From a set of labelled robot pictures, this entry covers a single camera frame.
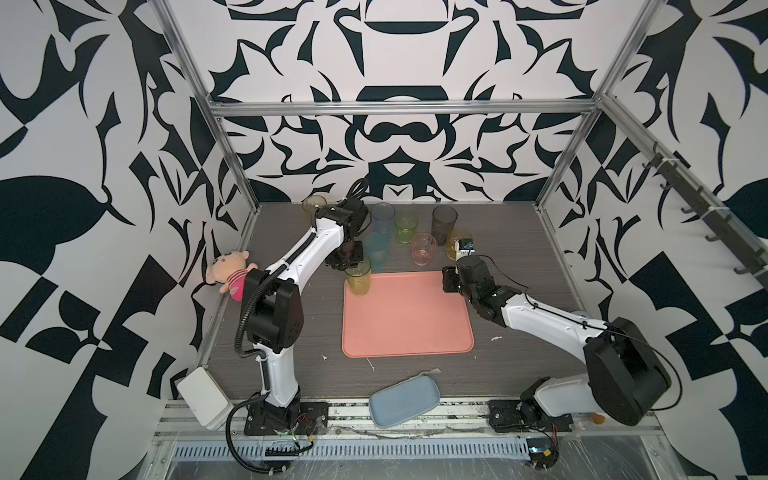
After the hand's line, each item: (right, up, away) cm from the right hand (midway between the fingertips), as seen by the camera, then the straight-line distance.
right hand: (449, 266), depth 88 cm
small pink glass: (-6, +4, +17) cm, 18 cm away
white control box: (-62, -31, -15) cm, 71 cm away
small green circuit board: (+18, -42, -17) cm, 49 cm away
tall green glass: (-26, -3, -2) cm, 26 cm away
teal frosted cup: (-21, +5, +18) cm, 28 cm away
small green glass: (-12, +13, +18) cm, 25 cm away
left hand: (-29, +2, -1) cm, 29 cm away
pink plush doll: (-67, -1, +6) cm, 67 cm away
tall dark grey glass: (+1, +14, +12) cm, 19 cm away
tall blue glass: (-20, +16, +12) cm, 28 cm away
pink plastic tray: (-13, -15, +3) cm, 20 cm away
